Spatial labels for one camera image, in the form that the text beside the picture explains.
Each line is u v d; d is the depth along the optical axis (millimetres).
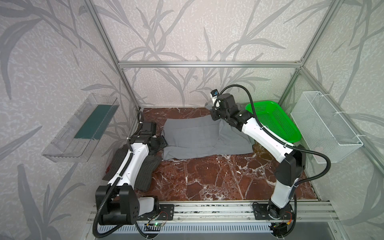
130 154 496
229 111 601
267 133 510
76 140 630
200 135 1033
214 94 695
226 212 752
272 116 1143
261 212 727
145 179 798
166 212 725
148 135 587
